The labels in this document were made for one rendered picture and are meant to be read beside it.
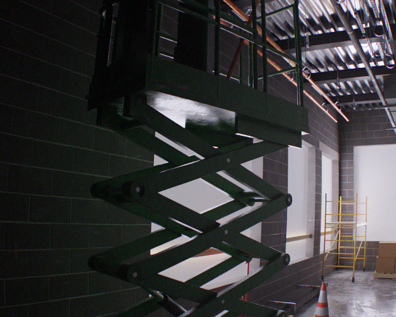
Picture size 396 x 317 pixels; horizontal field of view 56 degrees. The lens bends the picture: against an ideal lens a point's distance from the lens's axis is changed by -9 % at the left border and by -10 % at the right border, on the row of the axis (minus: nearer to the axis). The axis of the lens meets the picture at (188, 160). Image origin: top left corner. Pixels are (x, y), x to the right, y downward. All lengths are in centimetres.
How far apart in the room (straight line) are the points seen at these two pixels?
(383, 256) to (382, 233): 155
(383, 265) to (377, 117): 415
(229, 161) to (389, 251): 784
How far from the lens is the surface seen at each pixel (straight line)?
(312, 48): 691
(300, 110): 314
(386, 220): 1153
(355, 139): 1165
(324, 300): 509
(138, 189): 216
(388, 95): 729
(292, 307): 615
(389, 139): 1151
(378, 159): 1165
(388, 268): 1009
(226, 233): 259
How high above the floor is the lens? 157
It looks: 7 degrees up
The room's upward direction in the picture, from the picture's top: 2 degrees clockwise
